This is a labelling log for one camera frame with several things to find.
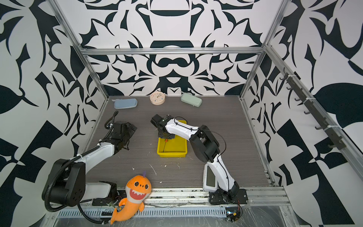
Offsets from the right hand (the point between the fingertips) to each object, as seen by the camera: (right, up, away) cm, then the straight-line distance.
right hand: (164, 133), depth 96 cm
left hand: (-22, +5, -4) cm, 23 cm away
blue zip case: (-33, +21, +17) cm, 43 cm away
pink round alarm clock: (-9, +26, +19) cm, 33 cm away
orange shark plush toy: (-10, -23, -26) cm, 36 cm away
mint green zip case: (+19, +25, +22) cm, 38 cm away
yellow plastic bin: (+8, -7, -7) cm, 13 cm away
